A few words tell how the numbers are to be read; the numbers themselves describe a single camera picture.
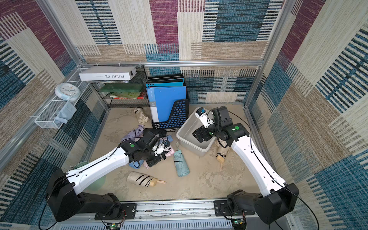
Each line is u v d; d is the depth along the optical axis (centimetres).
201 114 64
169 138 99
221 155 89
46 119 66
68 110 70
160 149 70
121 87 98
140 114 109
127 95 99
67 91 76
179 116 97
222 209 73
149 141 62
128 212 73
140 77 95
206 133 65
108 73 79
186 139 84
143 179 79
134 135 99
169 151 76
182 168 85
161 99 89
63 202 39
